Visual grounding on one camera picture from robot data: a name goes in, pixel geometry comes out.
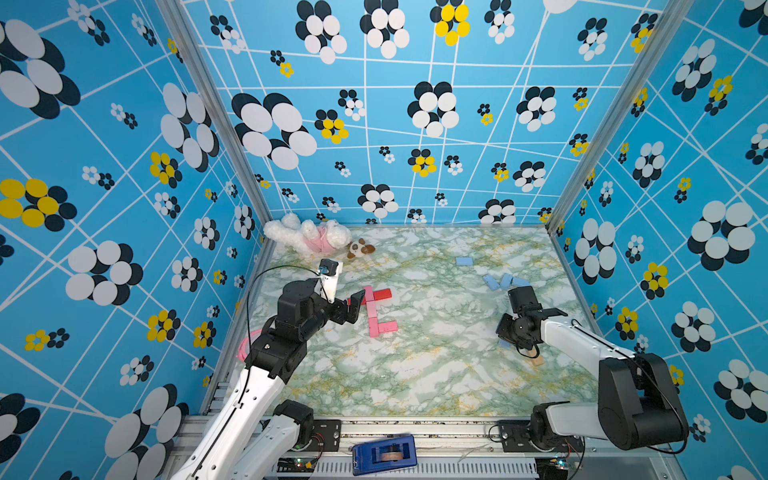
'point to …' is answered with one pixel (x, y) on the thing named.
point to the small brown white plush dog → (359, 248)
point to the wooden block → (539, 361)
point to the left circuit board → (296, 465)
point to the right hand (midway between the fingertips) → (508, 332)
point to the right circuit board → (552, 466)
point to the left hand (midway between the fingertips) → (350, 282)
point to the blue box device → (384, 455)
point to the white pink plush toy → (308, 238)
